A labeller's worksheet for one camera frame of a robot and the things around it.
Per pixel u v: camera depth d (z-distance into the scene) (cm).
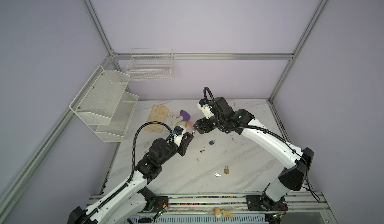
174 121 107
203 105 64
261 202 66
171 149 63
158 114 111
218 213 69
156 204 73
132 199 59
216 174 83
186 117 108
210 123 63
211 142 96
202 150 93
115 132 76
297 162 42
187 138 73
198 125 65
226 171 84
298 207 73
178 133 60
